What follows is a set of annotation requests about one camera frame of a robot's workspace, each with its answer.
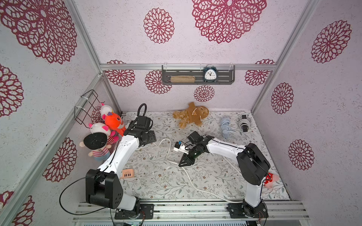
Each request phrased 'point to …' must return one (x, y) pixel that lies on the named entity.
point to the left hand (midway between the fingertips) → (148, 139)
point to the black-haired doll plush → (97, 141)
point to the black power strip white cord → (244, 123)
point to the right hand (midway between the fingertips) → (180, 161)
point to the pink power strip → (127, 173)
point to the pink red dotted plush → (270, 178)
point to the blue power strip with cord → (225, 125)
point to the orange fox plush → (113, 120)
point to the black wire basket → (84, 112)
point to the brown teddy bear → (193, 114)
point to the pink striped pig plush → (104, 128)
